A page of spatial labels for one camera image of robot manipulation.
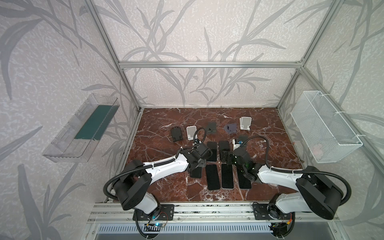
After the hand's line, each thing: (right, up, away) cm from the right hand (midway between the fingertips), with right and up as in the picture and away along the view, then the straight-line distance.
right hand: (227, 147), depth 90 cm
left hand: (-16, -4, -2) cm, 16 cm away
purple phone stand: (+5, +11, +16) cm, 20 cm away
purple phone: (-18, -14, -5) cm, 24 cm away
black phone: (0, -4, +9) cm, 10 cm away
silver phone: (-1, -16, -4) cm, 17 cm away
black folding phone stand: (-33, +8, +10) cm, 35 cm away
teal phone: (-8, 0, +9) cm, 12 cm away
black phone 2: (+8, -18, -8) cm, 21 cm away
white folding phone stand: (+15, +15, +15) cm, 27 cm away
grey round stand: (-9, +11, +15) cm, 21 cm away
